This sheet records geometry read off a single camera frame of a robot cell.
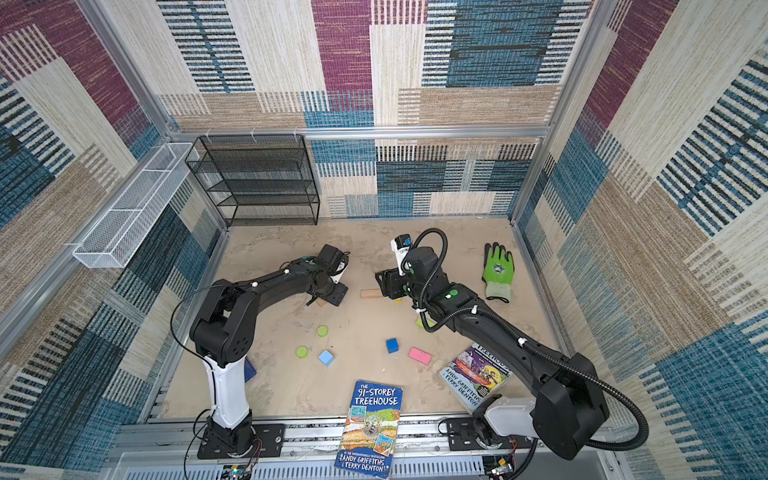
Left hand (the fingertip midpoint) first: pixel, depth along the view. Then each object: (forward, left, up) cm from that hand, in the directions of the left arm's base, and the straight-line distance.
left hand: (333, 287), depth 98 cm
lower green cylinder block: (-20, +7, -2) cm, 21 cm away
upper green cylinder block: (-14, +2, -3) cm, 14 cm away
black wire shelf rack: (+36, +29, +15) cm, 49 cm away
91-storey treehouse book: (-41, -13, 0) cm, 43 cm away
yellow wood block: (-18, -20, +22) cm, 35 cm away
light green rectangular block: (-27, -23, +29) cm, 46 cm away
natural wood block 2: (-6, +3, +1) cm, 7 cm away
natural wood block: (-1, -12, -2) cm, 12 cm away
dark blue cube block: (-19, -19, -1) cm, 27 cm away
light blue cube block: (-22, 0, -1) cm, 23 cm away
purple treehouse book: (-28, -41, 0) cm, 50 cm away
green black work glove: (+5, -55, 0) cm, 55 cm away
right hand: (-8, -17, +18) cm, 26 cm away
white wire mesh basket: (-6, +47, +30) cm, 56 cm away
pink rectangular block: (-22, -26, -1) cm, 34 cm away
